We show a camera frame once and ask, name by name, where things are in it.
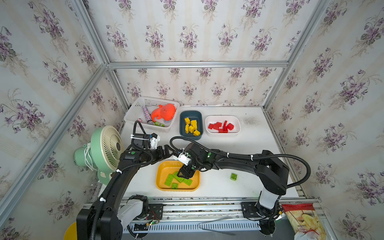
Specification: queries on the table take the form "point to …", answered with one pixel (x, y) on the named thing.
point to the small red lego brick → (224, 125)
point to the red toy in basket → (166, 112)
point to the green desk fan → (103, 153)
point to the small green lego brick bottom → (233, 176)
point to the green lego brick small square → (175, 186)
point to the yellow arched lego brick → (187, 128)
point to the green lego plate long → (187, 181)
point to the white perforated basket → (134, 113)
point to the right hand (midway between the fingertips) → (183, 168)
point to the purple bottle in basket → (147, 114)
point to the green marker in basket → (157, 123)
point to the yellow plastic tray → (164, 168)
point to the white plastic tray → (222, 126)
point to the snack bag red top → (305, 221)
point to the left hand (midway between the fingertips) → (169, 154)
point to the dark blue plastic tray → (197, 115)
